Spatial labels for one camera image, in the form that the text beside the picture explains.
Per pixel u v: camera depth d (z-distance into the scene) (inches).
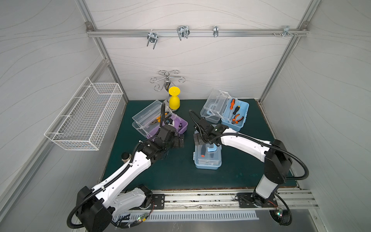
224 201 29.5
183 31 30.2
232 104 42.3
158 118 38.6
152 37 31.3
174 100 38.3
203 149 32.4
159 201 28.9
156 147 21.5
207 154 32.1
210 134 24.1
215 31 30.8
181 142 27.5
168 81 37.5
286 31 30.1
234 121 41.9
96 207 14.6
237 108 44.7
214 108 40.3
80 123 26.6
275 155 17.6
